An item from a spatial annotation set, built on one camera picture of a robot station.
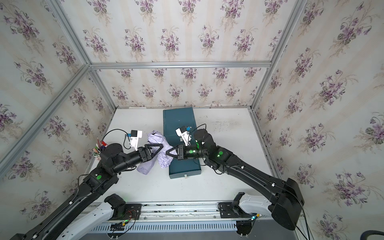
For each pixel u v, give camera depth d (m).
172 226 0.70
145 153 0.57
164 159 0.62
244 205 0.60
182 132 0.63
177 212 0.75
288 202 0.38
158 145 0.63
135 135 0.62
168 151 0.64
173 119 0.84
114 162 0.51
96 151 0.84
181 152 0.58
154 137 0.65
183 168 0.83
